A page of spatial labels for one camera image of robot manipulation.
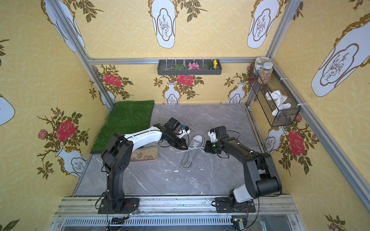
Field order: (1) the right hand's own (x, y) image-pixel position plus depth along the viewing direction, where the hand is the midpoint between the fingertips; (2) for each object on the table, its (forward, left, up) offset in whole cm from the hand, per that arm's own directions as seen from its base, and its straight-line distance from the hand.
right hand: (207, 146), depth 92 cm
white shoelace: (-2, +8, +1) cm, 8 cm away
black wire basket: (+8, -40, +22) cm, 46 cm away
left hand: (-1, +16, +1) cm, 16 cm away
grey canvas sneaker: (-8, +11, +1) cm, 14 cm away
